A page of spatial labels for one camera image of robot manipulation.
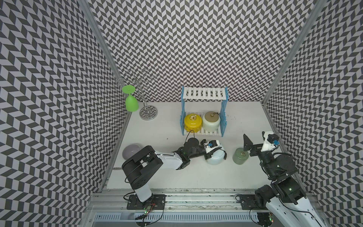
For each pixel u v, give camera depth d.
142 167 0.48
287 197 0.49
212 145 0.66
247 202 0.74
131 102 0.88
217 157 0.77
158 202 0.72
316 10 0.68
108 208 0.71
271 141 0.53
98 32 0.80
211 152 0.71
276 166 0.49
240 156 0.83
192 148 0.65
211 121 0.94
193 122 0.94
